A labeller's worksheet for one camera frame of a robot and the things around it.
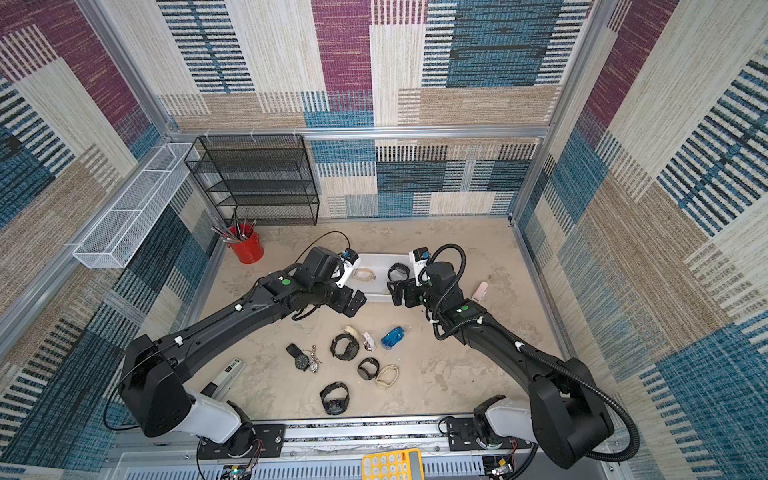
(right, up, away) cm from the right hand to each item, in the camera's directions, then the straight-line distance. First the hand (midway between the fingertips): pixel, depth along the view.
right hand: (407, 284), depth 85 cm
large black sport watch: (-18, -18, +2) cm, 26 cm away
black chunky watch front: (-19, -29, -6) cm, 35 cm away
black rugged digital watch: (-2, +2, +17) cm, 18 cm away
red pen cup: (-52, +12, +14) cm, 55 cm away
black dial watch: (-30, -22, +1) cm, 37 cm away
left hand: (-14, -2, -4) cm, 15 cm away
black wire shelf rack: (-48, +37, +23) cm, 64 cm away
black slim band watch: (-11, -23, -1) cm, 26 cm away
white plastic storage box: (-8, +5, +20) cm, 22 cm away
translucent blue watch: (-4, -16, +2) cm, 16 cm away
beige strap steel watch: (-16, -13, +2) cm, 21 cm away
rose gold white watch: (-11, -16, 0) cm, 20 cm away
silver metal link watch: (-26, -22, 0) cm, 34 cm away
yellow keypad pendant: (-4, -39, -16) cm, 43 cm away
